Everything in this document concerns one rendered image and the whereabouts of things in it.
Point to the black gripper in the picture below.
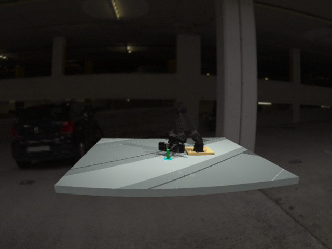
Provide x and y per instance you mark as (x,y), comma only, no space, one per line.
(172,147)

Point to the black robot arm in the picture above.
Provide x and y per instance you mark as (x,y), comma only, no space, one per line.
(181,137)

